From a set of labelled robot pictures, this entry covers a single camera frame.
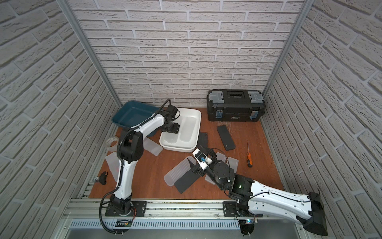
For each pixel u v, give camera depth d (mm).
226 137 1008
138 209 729
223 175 487
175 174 846
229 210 735
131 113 1173
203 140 985
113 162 876
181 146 954
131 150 580
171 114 831
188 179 839
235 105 981
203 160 539
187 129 1039
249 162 891
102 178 832
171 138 952
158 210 742
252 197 487
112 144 974
